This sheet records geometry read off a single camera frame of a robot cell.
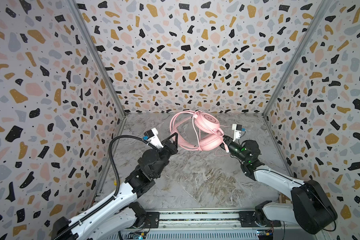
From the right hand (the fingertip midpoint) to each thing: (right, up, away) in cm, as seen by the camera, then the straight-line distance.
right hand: (212, 133), depth 74 cm
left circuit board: (-36, -48, -4) cm, 60 cm away
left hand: (-16, +1, -9) cm, 19 cm away
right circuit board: (+25, -48, -2) cm, 55 cm away
